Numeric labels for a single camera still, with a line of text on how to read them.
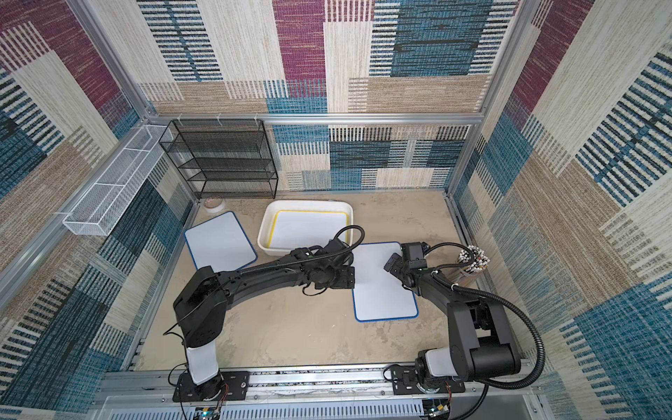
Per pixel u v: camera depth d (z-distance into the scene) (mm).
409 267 709
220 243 1076
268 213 1058
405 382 729
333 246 680
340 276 771
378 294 913
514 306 428
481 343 430
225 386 729
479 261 772
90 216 695
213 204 1181
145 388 746
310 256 632
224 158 1085
